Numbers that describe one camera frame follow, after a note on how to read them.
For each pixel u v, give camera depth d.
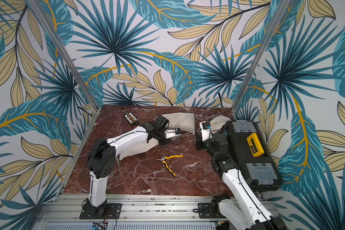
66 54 0.86
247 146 0.79
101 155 0.54
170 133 0.80
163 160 0.90
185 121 1.02
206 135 0.66
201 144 0.68
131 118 1.10
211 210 0.73
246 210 0.42
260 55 0.86
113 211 0.73
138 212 0.75
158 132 0.77
